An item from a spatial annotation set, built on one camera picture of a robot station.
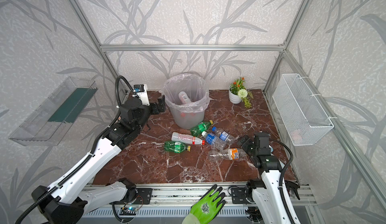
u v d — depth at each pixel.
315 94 0.69
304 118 0.61
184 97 0.95
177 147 0.88
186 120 0.90
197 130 0.95
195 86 0.96
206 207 0.69
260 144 0.59
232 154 0.82
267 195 0.59
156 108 0.62
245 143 0.71
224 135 0.91
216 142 0.92
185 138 0.89
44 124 0.63
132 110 0.49
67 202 0.39
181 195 0.75
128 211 0.72
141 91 0.58
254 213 0.74
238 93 1.00
